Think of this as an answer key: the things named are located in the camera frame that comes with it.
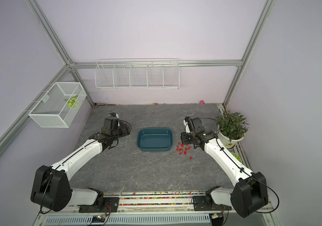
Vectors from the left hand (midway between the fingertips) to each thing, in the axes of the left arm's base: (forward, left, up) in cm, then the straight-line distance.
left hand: (126, 128), depth 87 cm
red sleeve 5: (-5, -34, -15) cm, 37 cm away
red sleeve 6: (-12, -34, -15) cm, 39 cm away
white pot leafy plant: (-8, -63, +5) cm, 64 cm away
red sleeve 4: (-9, -34, -15) cm, 39 cm away
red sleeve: (-7, -33, -16) cm, 37 cm away
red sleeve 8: (-15, -40, -16) cm, 46 cm away
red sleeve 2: (-6, -36, -15) cm, 39 cm away
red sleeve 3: (-9, -32, -15) cm, 37 cm away
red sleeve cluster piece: (-9, -38, -15) cm, 42 cm away
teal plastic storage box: (+1, -17, -17) cm, 24 cm away
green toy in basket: (+12, +29, +15) cm, 35 cm away
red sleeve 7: (-12, -37, -15) cm, 42 cm away
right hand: (-8, -36, 0) cm, 36 cm away
